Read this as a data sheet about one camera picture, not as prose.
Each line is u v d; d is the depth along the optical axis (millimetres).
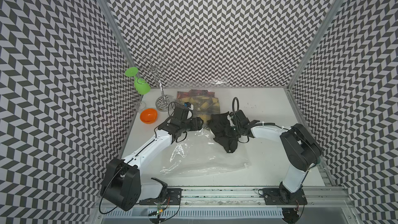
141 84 910
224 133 844
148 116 971
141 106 1044
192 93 1118
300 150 476
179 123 644
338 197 772
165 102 1083
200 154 848
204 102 1017
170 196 712
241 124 746
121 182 406
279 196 669
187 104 763
